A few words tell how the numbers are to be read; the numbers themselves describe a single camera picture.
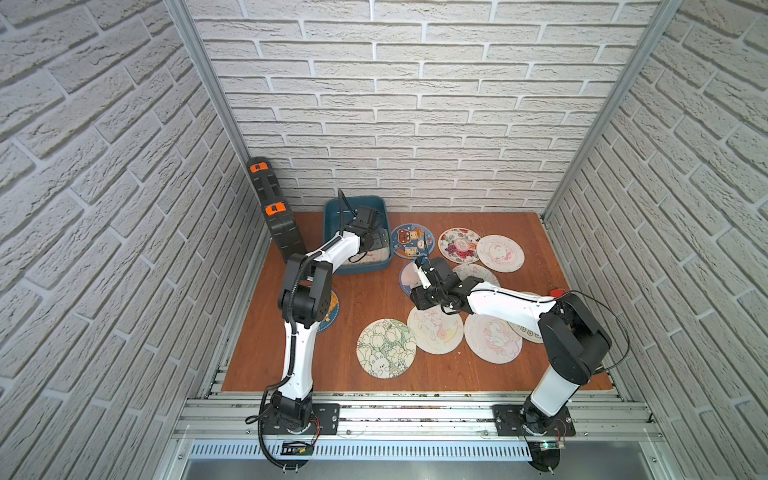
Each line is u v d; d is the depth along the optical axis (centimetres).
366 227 81
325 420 73
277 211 83
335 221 117
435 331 89
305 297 57
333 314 92
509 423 73
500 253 107
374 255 106
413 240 111
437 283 71
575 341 46
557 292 97
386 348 85
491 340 87
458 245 110
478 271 103
